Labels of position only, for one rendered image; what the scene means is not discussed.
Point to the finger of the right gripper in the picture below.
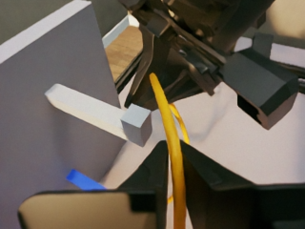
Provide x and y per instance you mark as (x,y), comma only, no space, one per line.
(180,79)
(153,60)

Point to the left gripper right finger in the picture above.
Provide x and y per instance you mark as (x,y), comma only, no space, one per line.
(218,198)

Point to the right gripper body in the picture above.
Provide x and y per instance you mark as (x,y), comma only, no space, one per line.
(270,87)

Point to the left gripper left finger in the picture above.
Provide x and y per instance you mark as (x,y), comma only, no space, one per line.
(119,208)

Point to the yellow cable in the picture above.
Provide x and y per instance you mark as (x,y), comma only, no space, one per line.
(179,189)

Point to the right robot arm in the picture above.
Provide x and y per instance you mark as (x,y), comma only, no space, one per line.
(219,15)

